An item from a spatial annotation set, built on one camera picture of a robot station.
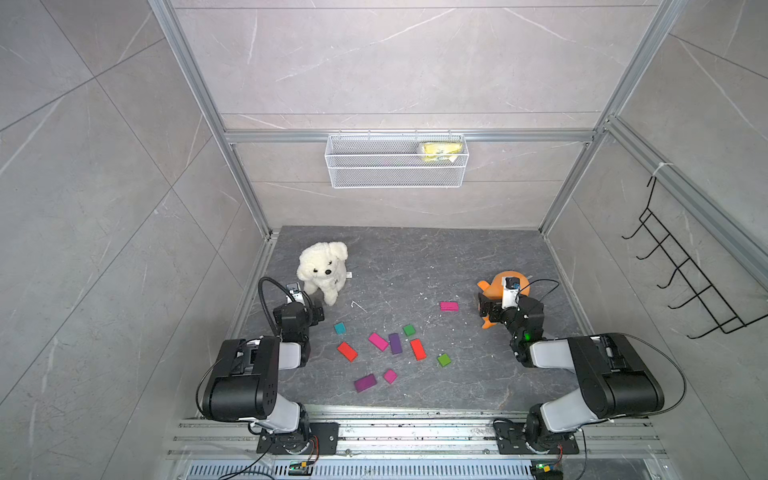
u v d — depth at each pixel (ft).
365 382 2.69
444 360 2.82
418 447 2.39
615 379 1.50
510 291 2.62
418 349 2.89
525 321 2.33
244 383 1.50
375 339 2.96
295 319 2.32
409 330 3.03
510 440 2.39
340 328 3.04
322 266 2.86
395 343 2.96
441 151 2.76
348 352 2.88
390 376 2.75
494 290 3.18
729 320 1.88
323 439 2.41
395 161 3.31
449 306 3.22
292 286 2.68
